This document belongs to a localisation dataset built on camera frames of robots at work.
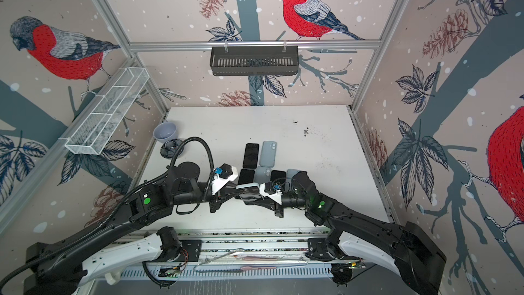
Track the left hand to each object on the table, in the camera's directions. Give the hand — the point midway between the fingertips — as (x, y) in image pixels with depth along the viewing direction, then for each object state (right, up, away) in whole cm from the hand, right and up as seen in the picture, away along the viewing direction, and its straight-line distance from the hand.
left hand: (239, 191), depth 61 cm
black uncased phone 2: (+13, -3, +32) cm, 35 cm away
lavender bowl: (-46, +17, +45) cm, 67 cm away
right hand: (+4, -7, +9) cm, 12 cm away
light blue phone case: (+6, -3, +32) cm, 33 cm away
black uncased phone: (0, +4, +40) cm, 40 cm away
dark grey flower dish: (-41, +9, +39) cm, 57 cm away
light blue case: (+9, +6, +40) cm, 41 cm away
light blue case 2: (+3, -2, +2) cm, 4 cm away
